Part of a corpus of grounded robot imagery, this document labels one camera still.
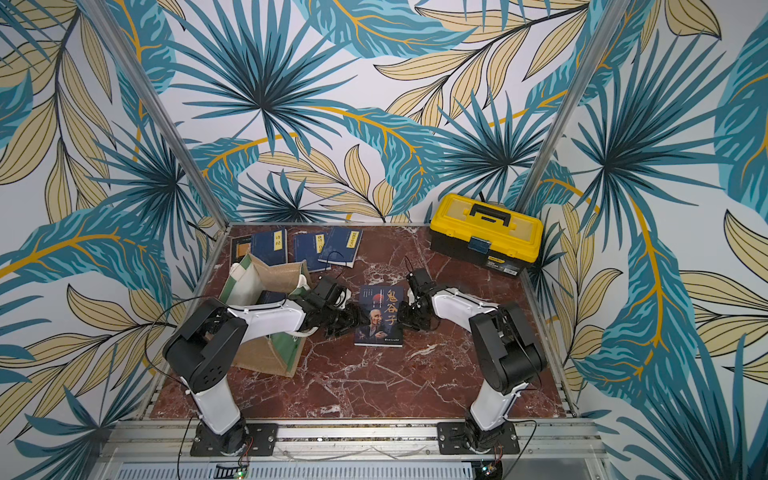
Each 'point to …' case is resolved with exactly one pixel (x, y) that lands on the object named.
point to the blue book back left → (271, 248)
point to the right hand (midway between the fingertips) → (399, 324)
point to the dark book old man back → (378, 316)
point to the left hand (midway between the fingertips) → (365, 328)
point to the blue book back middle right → (341, 246)
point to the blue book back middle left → (310, 247)
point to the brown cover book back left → (240, 248)
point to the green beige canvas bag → (248, 276)
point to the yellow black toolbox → (484, 233)
